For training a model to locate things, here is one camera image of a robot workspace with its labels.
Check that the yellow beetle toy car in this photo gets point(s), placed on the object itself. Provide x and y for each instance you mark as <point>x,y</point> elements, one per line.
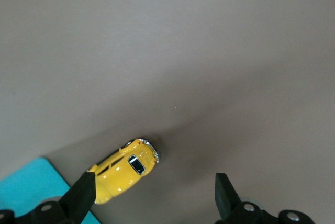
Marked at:
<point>125,174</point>

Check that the cyan plastic bin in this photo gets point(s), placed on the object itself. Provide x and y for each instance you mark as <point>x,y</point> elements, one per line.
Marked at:
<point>31,182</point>

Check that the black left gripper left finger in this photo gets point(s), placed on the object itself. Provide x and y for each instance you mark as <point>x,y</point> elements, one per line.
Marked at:
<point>76,203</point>

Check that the brown table cover sheet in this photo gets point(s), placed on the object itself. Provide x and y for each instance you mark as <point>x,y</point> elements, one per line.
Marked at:
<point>209,64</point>

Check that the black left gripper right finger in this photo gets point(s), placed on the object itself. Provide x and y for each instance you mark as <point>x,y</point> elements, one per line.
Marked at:
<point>227,203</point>

